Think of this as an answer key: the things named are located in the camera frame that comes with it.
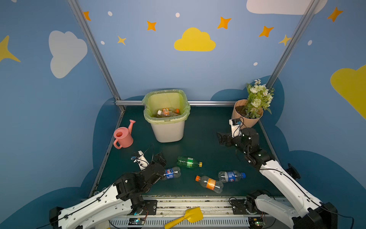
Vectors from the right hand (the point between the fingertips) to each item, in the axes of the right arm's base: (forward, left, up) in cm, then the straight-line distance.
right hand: (226, 129), depth 79 cm
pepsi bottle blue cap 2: (-20, -4, -18) cm, 27 cm away
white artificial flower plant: (+21, -22, +7) cm, 31 cm away
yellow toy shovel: (-39, +16, -22) cm, 48 cm away
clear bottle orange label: (+17, +37, -6) cm, 41 cm away
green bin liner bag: (+20, +44, +1) cm, 48 cm away
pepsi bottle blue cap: (-20, +30, -17) cm, 40 cm away
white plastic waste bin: (+5, +34, -11) cm, 36 cm away
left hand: (-17, +34, -6) cm, 39 cm away
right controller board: (-40, -16, -25) cm, 50 cm away
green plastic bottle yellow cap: (-12, +21, -19) cm, 30 cm away
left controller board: (-43, +46, -23) cm, 67 cm away
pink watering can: (0, +63, -12) cm, 64 cm away
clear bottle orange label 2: (-24, +8, -19) cm, 32 cm away
